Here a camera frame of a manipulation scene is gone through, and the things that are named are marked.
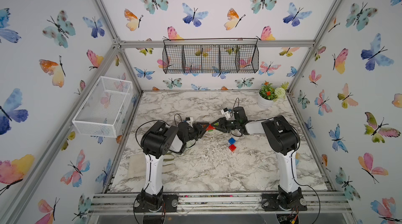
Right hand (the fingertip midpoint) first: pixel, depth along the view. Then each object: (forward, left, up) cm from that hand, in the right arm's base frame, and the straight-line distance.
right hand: (213, 125), depth 97 cm
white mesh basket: (-3, +60, +13) cm, 62 cm away
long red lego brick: (-1, +2, -2) cm, 3 cm away
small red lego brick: (-13, -11, -3) cm, 17 cm away
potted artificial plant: (+18, -33, +9) cm, 39 cm away
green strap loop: (-21, +26, -4) cm, 34 cm away
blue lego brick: (-8, -11, -3) cm, 14 cm away
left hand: (-1, +2, +1) cm, 2 cm away
